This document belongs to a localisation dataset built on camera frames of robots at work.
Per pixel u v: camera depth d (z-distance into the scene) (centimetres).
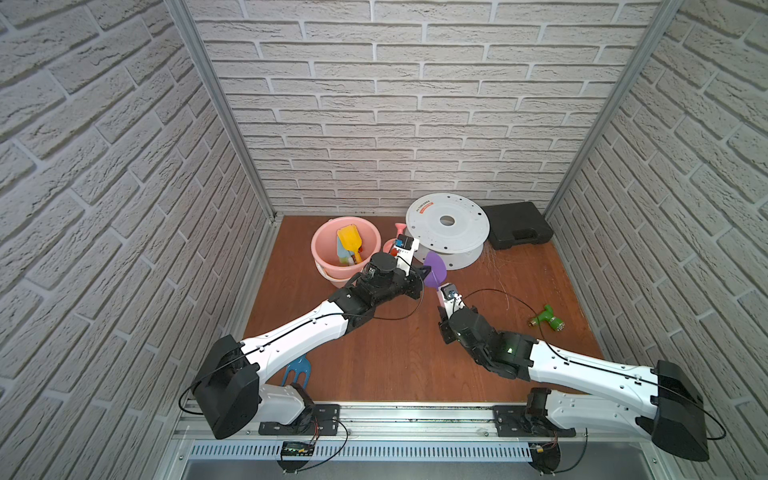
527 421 66
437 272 75
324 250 92
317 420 73
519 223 113
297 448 72
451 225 104
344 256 97
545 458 70
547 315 90
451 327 58
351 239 97
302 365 83
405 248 64
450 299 65
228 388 40
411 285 66
